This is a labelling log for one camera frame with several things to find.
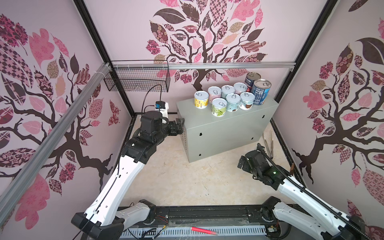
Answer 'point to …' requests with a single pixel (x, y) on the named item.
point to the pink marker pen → (204, 230)
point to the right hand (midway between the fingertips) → (245, 161)
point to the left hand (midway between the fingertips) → (176, 122)
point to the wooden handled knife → (292, 168)
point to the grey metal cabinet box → (206, 136)
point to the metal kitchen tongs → (271, 153)
